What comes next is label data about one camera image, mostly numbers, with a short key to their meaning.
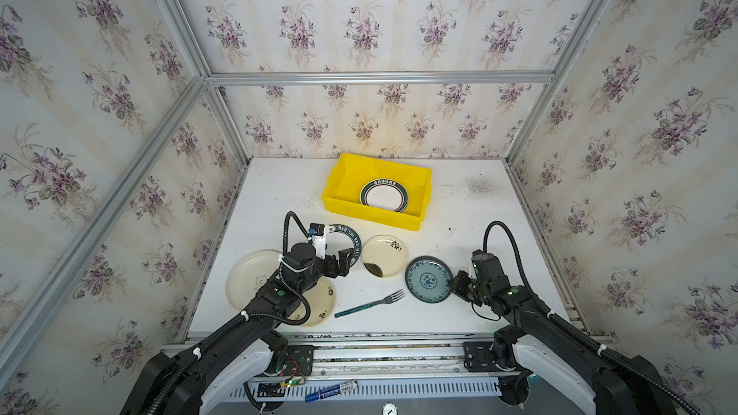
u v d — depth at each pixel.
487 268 0.67
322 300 0.85
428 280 0.88
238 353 0.51
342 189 1.11
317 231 0.71
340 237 0.96
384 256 0.92
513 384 0.71
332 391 0.68
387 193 1.05
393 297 0.84
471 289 0.73
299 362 0.73
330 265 0.73
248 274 0.90
